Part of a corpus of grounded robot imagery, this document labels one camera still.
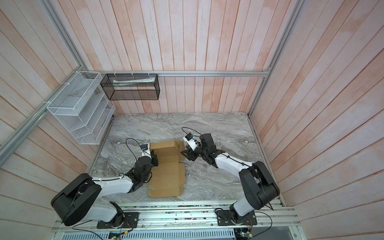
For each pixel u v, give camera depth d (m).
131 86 0.97
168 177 0.88
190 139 0.76
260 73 0.94
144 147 0.75
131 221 0.74
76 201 0.43
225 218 0.73
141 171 0.67
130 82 0.90
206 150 0.70
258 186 0.45
